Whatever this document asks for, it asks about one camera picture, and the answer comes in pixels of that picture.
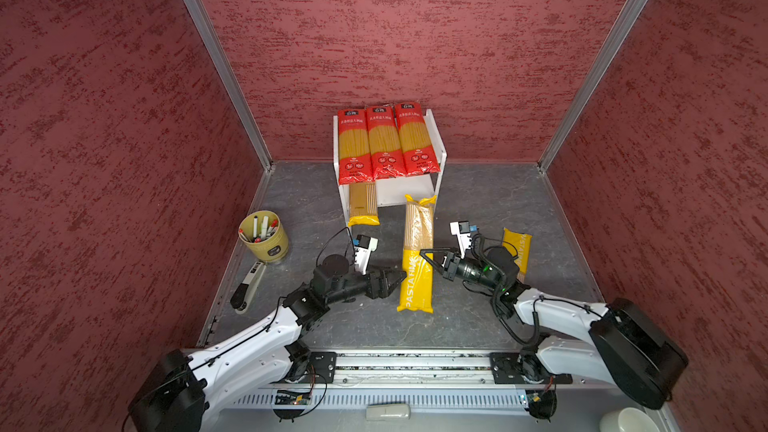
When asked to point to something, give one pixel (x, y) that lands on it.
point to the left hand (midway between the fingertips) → (398, 279)
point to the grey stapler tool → (243, 297)
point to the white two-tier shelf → (392, 192)
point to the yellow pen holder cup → (263, 234)
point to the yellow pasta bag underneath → (519, 245)
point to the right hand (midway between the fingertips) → (418, 258)
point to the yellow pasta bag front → (363, 204)
